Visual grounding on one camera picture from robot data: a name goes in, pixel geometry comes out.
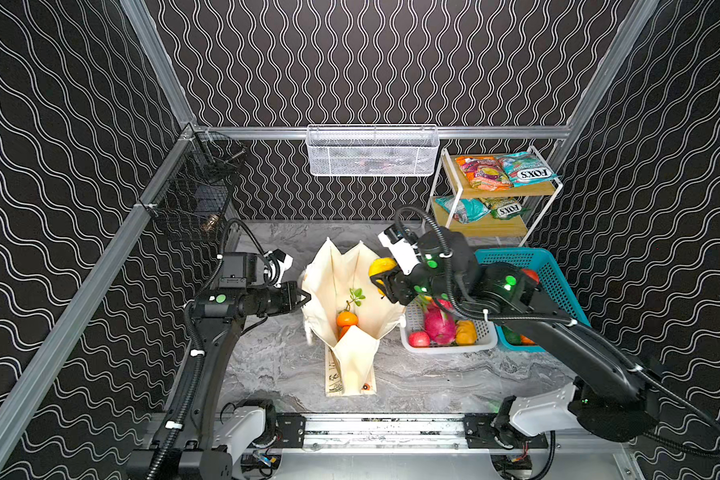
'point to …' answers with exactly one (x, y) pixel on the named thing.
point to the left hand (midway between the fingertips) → (314, 297)
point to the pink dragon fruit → (441, 327)
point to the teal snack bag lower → (467, 210)
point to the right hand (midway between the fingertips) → (384, 267)
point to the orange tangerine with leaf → (346, 317)
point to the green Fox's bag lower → (504, 207)
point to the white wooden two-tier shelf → (450, 181)
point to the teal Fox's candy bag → (523, 168)
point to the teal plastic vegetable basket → (551, 280)
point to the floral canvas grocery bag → (350, 365)
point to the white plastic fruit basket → (414, 321)
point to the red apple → (419, 339)
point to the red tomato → (532, 274)
